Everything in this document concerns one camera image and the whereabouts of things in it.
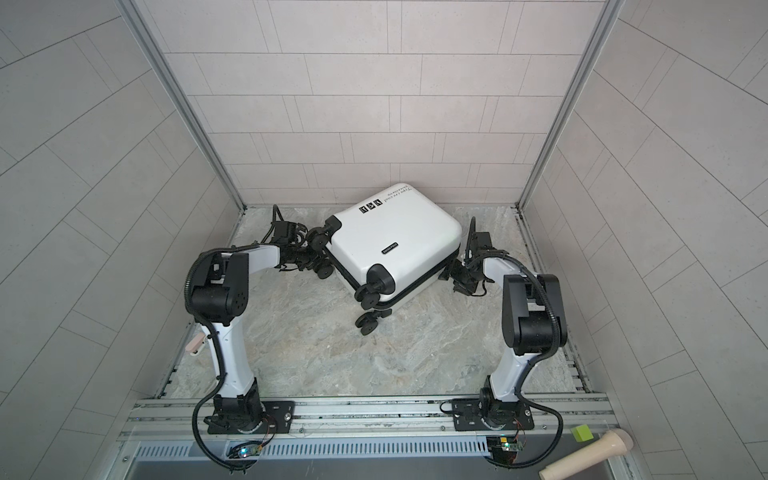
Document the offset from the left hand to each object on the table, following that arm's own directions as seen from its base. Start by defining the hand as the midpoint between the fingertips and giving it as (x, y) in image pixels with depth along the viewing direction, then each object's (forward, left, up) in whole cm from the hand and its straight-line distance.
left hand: (335, 249), depth 102 cm
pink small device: (-33, +33, +2) cm, 46 cm away
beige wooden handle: (-54, -70, +4) cm, 88 cm away
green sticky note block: (-52, -64, +2) cm, 83 cm away
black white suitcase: (-12, -21, +18) cm, 30 cm away
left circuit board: (-56, +11, +3) cm, 57 cm away
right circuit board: (-55, -47, -1) cm, 72 cm away
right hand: (-11, -37, +1) cm, 38 cm away
